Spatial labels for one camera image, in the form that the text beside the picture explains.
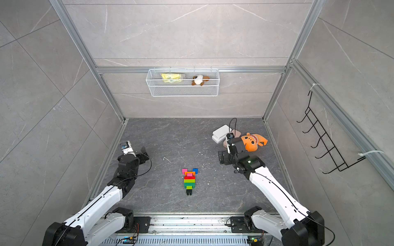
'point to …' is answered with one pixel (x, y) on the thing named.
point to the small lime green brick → (189, 187)
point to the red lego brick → (190, 177)
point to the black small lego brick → (189, 191)
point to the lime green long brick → (189, 181)
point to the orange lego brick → (193, 172)
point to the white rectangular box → (221, 133)
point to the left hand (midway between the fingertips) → (136, 147)
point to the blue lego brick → (196, 170)
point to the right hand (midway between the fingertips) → (229, 152)
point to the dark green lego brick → (189, 184)
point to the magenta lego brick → (183, 170)
